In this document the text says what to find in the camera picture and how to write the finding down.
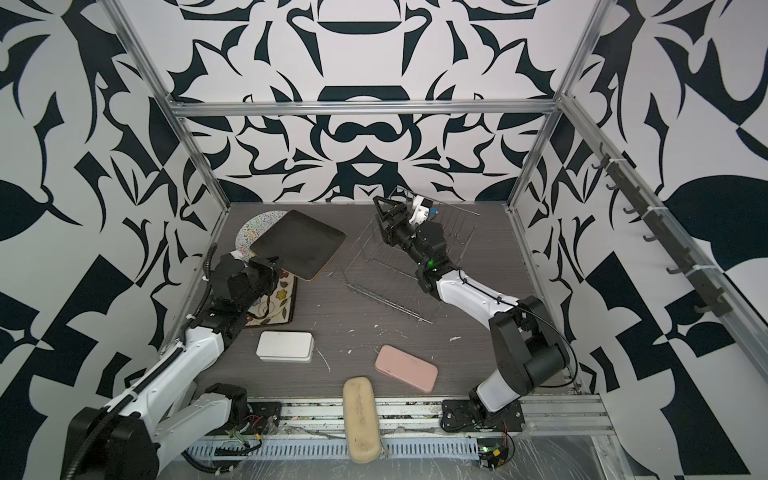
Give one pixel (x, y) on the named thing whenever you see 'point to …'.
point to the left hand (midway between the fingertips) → (284, 246)
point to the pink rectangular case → (407, 367)
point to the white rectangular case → (286, 346)
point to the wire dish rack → (388, 275)
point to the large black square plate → (303, 244)
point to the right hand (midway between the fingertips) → (374, 204)
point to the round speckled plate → (254, 229)
